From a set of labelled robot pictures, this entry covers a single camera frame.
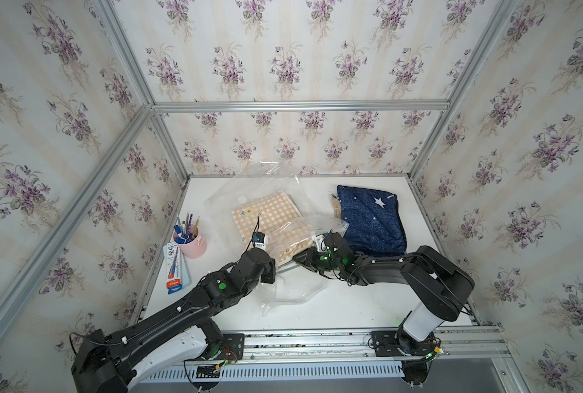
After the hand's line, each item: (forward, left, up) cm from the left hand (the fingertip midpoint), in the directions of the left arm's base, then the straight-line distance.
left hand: (276, 263), depth 78 cm
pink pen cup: (+9, +31, -7) cm, 33 cm away
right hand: (+4, -7, -5) cm, 10 cm away
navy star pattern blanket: (+17, -37, -4) cm, 41 cm away
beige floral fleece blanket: (+32, -25, -10) cm, 42 cm away
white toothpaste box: (+2, +37, -10) cm, 38 cm away
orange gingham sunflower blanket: (+22, -1, -7) cm, 23 cm away
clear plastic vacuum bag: (+45, +14, -10) cm, 49 cm away
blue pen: (+13, +36, -3) cm, 38 cm away
